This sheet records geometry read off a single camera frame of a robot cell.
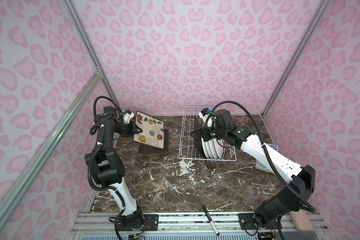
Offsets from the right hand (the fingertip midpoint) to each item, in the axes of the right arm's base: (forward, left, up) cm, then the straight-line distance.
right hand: (198, 130), depth 76 cm
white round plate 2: (-3, -6, -14) cm, 15 cm away
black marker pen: (-36, -7, -27) cm, 45 cm away
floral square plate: (+9, +27, -14) cm, 32 cm away
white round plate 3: (-3, -9, -13) cm, 16 cm away
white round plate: (-2, -4, -13) cm, 13 cm away
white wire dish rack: (+5, +6, -27) cm, 28 cm away
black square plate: (+4, +34, -26) cm, 43 cm away
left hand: (+7, +33, -8) cm, 35 cm away
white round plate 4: (-1, -13, -17) cm, 21 cm away
